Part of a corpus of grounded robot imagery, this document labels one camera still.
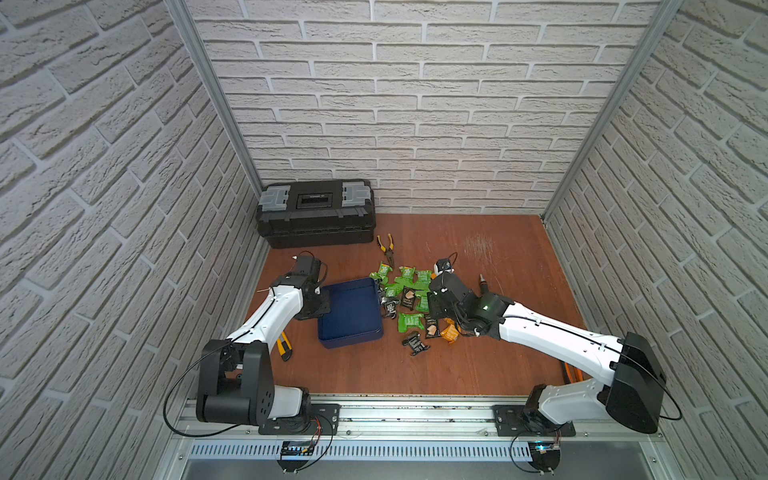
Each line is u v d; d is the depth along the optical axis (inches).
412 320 35.3
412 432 28.7
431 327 35.0
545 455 27.5
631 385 15.5
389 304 36.5
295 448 28.6
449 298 23.4
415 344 33.6
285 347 33.5
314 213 38.6
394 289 38.2
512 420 29.1
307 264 27.9
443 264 27.7
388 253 42.0
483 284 39.0
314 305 29.8
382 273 39.5
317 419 28.6
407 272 39.6
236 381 16.5
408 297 37.4
